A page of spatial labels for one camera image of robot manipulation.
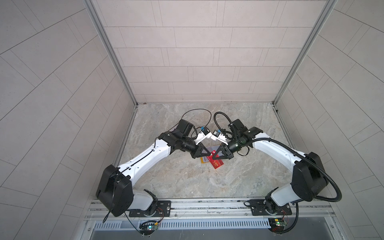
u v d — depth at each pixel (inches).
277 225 26.7
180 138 23.6
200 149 24.9
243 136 24.2
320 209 28.0
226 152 25.8
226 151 25.8
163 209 27.7
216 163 27.9
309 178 16.6
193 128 25.3
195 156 25.0
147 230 25.6
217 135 26.8
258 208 28.0
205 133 25.8
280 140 38.1
